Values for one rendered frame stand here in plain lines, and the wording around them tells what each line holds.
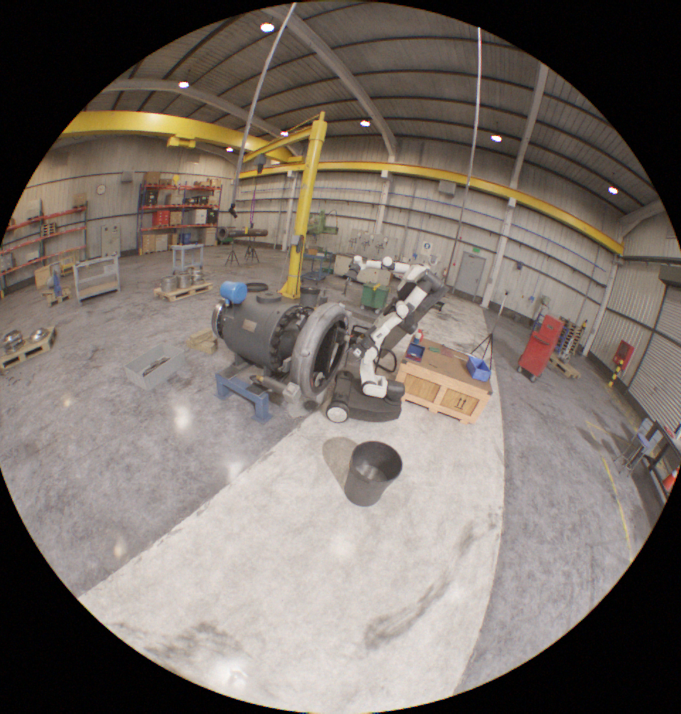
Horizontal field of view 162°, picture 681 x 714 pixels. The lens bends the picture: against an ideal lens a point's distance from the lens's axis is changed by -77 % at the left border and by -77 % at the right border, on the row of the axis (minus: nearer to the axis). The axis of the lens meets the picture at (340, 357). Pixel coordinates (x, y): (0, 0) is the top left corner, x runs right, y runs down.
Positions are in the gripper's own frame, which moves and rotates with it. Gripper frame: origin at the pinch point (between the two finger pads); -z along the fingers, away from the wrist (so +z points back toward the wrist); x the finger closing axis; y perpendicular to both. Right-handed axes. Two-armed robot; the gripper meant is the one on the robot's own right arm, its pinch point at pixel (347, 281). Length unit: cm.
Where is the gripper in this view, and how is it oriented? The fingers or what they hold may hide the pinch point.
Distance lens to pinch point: 200.5
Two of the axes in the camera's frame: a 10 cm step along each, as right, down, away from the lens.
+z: 4.1, -8.5, 3.2
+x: -9.0, -4.2, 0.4
